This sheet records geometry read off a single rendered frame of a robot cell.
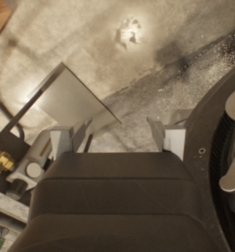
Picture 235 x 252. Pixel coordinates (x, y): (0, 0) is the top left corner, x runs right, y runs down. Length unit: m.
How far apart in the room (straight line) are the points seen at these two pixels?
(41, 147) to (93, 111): 0.35
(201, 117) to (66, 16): 0.60
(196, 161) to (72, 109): 0.73
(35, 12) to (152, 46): 0.46
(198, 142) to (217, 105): 0.10
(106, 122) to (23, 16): 0.58
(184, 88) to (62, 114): 0.63
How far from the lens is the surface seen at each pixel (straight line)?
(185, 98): 0.87
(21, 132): 1.20
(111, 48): 0.77
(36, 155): 0.68
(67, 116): 1.00
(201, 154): 0.35
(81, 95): 0.89
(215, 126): 0.39
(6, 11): 0.81
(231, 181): 0.30
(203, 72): 0.83
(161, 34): 0.75
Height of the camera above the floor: 0.73
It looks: 49 degrees down
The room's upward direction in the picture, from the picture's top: 169 degrees counter-clockwise
